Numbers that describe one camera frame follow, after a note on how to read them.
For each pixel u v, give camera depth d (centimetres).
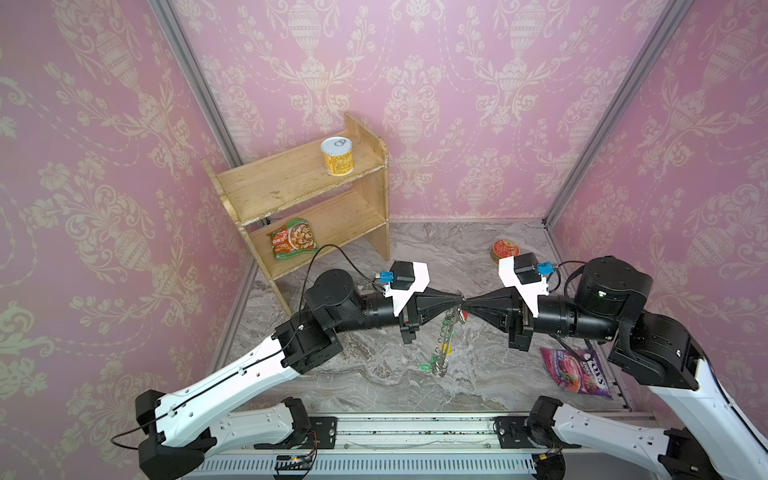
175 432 38
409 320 42
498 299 46
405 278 38
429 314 48
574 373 79
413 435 76
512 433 73
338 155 69
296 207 66
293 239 86
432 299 45
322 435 74
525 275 38
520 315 42
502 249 109
